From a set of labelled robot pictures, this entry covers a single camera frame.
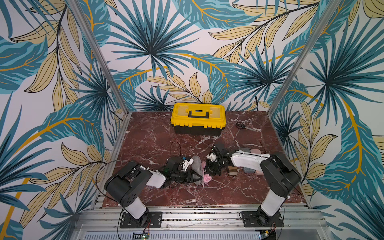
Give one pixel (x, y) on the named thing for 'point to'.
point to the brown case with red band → (232, 170)
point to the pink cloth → (206, 177)
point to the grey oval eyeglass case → (197, 168)
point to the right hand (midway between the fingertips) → (201, 172)
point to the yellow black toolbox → (198, 119)
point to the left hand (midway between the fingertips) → (198, 180)
